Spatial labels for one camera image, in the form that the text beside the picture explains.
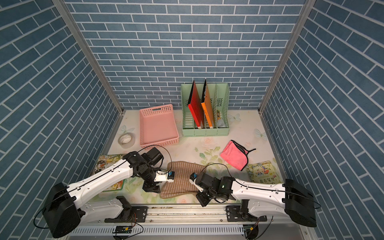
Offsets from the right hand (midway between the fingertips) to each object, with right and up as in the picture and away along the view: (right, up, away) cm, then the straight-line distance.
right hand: (197, 199), depth 75 cm
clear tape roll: (-49, +27, +26) cm, 61 cm away
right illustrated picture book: (+39, +9, +13) cm, 43 cm away
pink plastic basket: (-32, +36, +39) cm, 62 cm away
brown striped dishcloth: (-9, +4, +7) cm, 12 cm away
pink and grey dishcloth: (+24, +18, +18) cm, 35 cm away
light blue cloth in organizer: (+17, +38, +36) cm, 55 cm away
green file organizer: (+15, +58, +33) cm, 69 cm away
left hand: (-18, +7, 0) cm, 19 cm away
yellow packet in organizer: (+16, +44, +39) cm, 61 cm away
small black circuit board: (-36, -13, -3) cm, 39 cm away
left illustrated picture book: (-58, +15, +16) cm, 62 cm away
